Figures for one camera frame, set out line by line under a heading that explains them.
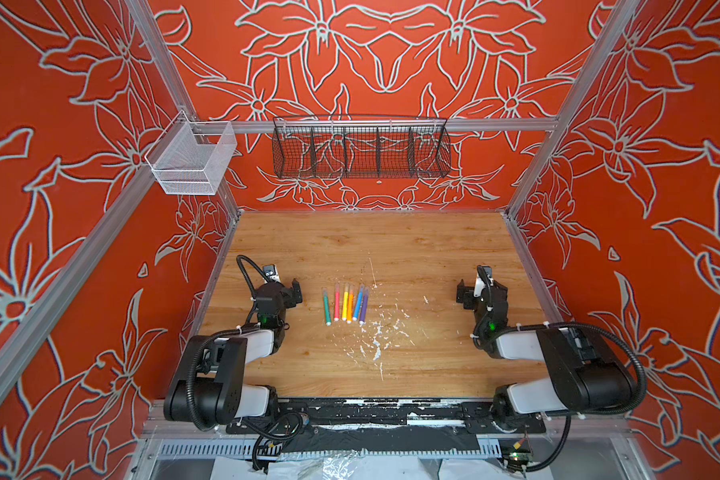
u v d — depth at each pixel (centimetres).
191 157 94
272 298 70
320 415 74
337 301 93
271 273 79
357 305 92
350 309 91
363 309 92
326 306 92
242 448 70
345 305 92
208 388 41
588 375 43
